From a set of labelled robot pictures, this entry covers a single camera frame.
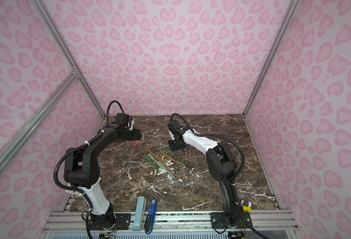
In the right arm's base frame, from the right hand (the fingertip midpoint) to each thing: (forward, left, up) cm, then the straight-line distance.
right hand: (175, 147), depth 94 cm
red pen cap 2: (+6, +26, -6) cm, 28 cm away
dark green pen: (-7, +15, -6) cm, 18 cm away
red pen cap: (+6, +31, -5) cm, 32 cm away
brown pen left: (-5, +12, -5) cm, 14 cm away
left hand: (+6, +24, +4) cm, 26 cm away
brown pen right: (-5, +3, -5) cm, 8 cm away
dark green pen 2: (-3, 0, -6) cm, 7 cm away
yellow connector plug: (-32, -38, -5) cm, 50 cm away
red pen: (0, -14, -5) cm, 15 cm away
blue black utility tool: (-38, +11, -3) cm, 40 cm away
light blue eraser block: (-37, +15, +1) cm, 40 cm away
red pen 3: (-2, -7, -7) cm, 10 cm away
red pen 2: (-1, -10, -6) cm, 12 cm away
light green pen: (-9, +10, -5) cm, 14 cm away
